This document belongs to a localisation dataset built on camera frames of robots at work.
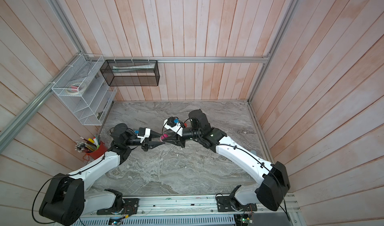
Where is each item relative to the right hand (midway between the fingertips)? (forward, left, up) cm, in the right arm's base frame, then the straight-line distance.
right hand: (164, 135), depth 68 cm
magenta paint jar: (-2, +1, +1) cm, 2 cm away
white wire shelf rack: (+16, +41, +2) cm, 44 cm away
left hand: (0, +1, -4) cm, 4 cm away
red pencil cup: (0, +40, -19) cm, 44 cm away
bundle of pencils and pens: (0, +43, -11) cm, 44 cm away
